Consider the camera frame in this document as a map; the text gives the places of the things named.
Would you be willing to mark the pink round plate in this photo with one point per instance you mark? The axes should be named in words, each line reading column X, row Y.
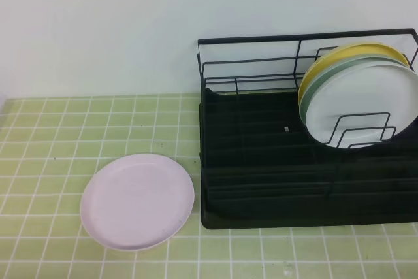
column 137, row 202

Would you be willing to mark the green plate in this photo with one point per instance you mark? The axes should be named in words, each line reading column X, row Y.
column 325, row 74

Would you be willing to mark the white plate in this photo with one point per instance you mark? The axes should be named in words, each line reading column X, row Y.
column 361, row 105

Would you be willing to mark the yellow plate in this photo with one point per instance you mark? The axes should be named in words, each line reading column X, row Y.
column 343, row 52

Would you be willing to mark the black wire dish rack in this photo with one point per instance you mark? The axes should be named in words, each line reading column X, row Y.
column 261, row 168

